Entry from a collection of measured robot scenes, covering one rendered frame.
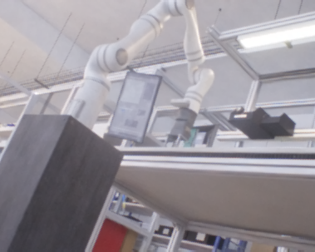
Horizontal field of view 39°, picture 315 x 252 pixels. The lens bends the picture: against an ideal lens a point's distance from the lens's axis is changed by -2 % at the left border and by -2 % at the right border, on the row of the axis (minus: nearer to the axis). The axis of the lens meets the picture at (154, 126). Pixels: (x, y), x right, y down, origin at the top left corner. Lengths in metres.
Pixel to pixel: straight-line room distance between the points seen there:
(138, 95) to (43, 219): 2.16
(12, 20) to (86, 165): 6.02
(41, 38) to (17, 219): 6.27
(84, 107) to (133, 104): 1.90
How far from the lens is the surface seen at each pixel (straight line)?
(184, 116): 1.75
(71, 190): 1.26
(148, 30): 1.57
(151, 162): 1.70
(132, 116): 3.24
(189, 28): 1.76
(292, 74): 2.72
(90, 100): 1.39
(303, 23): 2.25
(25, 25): 7.28
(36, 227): 1.22
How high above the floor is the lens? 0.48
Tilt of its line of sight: 20 degrees up
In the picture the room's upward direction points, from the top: 22 degrees clockwise
